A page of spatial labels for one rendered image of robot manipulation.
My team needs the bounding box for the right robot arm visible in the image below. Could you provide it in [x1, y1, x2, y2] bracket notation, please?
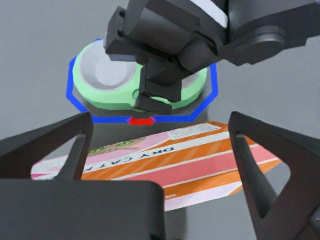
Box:
[103, 0, 320, 86]

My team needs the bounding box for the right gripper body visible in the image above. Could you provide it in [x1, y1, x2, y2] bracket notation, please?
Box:
[137, 54, 195, 114]

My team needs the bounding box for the grey steel bowl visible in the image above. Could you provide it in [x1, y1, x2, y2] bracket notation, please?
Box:
[78, 40, 137, 92]
[182, 71, 200, 90]

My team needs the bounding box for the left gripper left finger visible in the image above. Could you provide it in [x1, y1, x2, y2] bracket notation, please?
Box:
[0, 111, 94, 179]

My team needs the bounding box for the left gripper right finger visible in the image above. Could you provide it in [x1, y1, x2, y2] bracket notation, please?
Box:
[228, 111, 320, 240]

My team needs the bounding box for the blue tape outline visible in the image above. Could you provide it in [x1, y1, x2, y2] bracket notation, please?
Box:
[66, 56, 218, 125]

